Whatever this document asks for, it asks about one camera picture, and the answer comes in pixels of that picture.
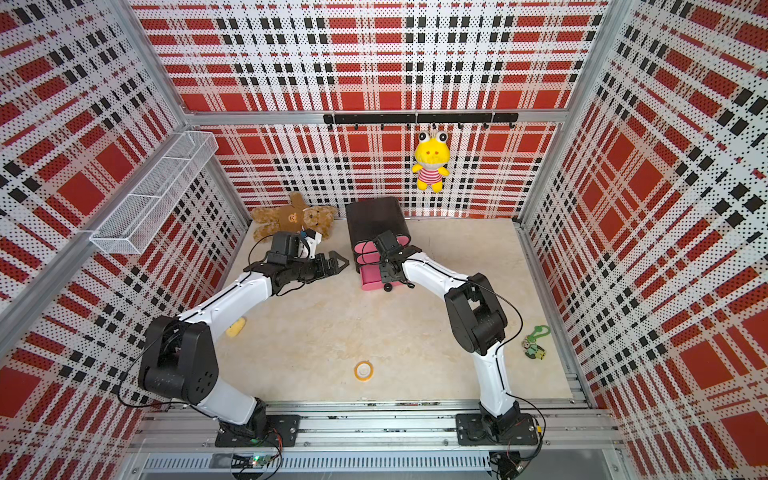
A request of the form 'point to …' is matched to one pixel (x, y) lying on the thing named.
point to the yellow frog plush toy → (432, 152)
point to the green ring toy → (532, 349)
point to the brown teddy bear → (292, 217)
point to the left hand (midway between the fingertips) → (342, 265)
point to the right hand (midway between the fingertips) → (398, 268)
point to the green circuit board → (247, 461)
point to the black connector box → (507, 463)
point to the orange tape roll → (363, 370)
